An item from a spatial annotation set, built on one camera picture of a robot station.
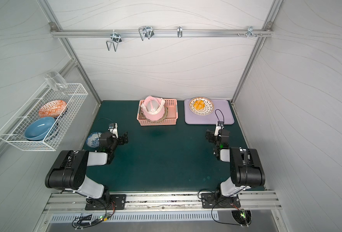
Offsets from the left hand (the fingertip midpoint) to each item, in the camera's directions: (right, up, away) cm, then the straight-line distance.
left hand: (120, 132), depth 94 cm
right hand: (+64, +2, +1) cm, 64 cm away
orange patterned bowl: (-25, +15, -23) cm, 37 cm away
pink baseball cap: (+21, +16, +10) cm, 28 cm away
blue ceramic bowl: (-23, +5, -32) cm, 40 cm away
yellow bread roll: (+56, +20, +20) cm, 63 cm away
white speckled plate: (+64, +16, +21) cm, 69 cm away
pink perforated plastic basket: (+34, +8, +7) cm, 35 cm away
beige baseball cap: (+14, +10, +2) cm, 18 cm away
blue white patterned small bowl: (-19, -6, +2) cm, 20 cm away
